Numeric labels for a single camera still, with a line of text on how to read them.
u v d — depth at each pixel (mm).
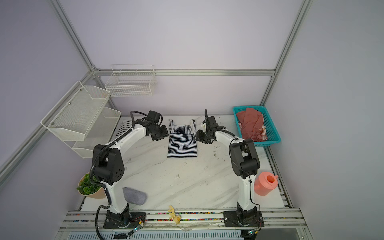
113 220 676
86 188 717
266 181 751
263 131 1052
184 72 927
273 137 988
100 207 692
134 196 783
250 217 675
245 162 543
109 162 503
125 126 1110
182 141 1021
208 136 750
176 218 728
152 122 718
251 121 1081
